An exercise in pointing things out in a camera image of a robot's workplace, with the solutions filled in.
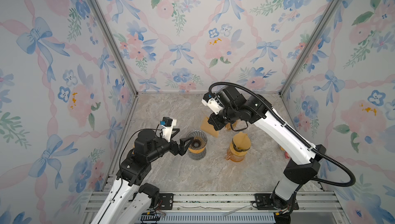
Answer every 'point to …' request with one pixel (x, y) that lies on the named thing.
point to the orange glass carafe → (236, 154)
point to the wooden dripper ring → (196, 151)
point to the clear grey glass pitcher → (197, 156)
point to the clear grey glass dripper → (199, 140)
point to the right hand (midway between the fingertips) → (208, 120)
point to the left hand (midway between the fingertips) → (185, 133)
